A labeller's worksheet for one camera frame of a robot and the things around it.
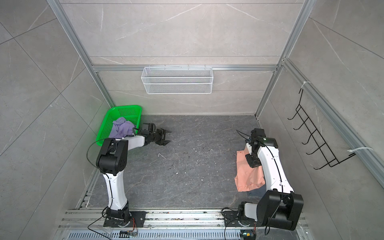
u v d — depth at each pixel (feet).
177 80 3.30
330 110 1.88
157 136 3.00
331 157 1.99
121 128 3.52
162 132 3.04
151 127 2.87
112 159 1.83
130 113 3.87
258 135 2.11
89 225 2.05
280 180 1.41
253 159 2.29
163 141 3.08
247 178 2.66
